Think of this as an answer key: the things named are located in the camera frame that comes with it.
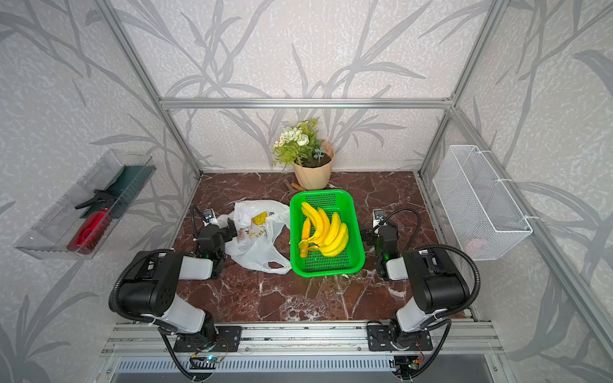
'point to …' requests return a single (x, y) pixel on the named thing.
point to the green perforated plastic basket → (315, 264)
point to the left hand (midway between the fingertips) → (217, 221)
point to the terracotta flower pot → (316, 177)
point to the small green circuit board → (214, 358)
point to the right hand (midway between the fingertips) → (377, 220)
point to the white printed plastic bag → (258, 225)
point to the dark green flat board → (126, 185)
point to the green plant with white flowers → (302, 144)
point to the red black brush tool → (92, 227)
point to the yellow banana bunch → (326, 238)
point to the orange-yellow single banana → (304, 242)
